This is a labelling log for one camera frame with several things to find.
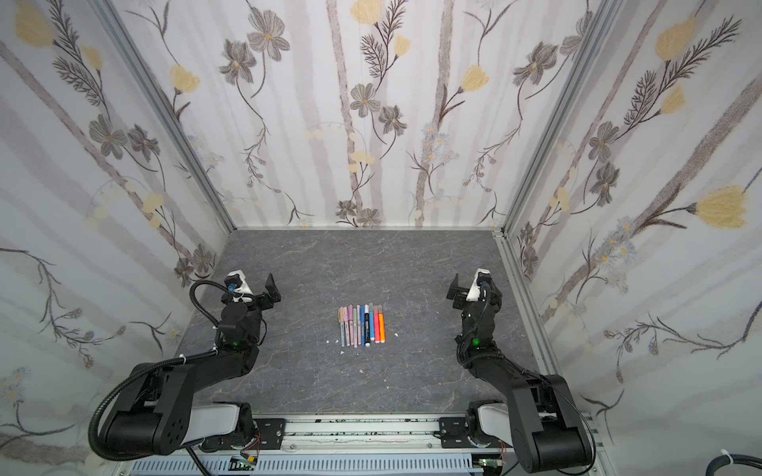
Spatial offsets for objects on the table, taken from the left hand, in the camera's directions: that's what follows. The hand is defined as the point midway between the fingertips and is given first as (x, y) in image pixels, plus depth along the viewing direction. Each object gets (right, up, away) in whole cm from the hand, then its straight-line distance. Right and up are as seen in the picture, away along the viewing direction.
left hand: (256, 276), depth 85 cm
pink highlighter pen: (+35, -16, +8) cm, 40 cm away
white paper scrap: (+20, -21, +6) cm, 29 cm away
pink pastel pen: (+26, -17, +8) cm, 32 cm away
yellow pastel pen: (+24, -16, +8) cm, 30 cm away
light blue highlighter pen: (+33, -15, +8) cm, 38 cm away
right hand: (+64, 0, -2) cm, 64 cm away
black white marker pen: (+32, -17, +8) cm, 37 cm away
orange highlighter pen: (+36, -16, +8) cm, 41 cm away
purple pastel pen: (+27, -17, +8) cm, 33 cm away
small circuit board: (+1, -46, -12) cm, 48 cm away
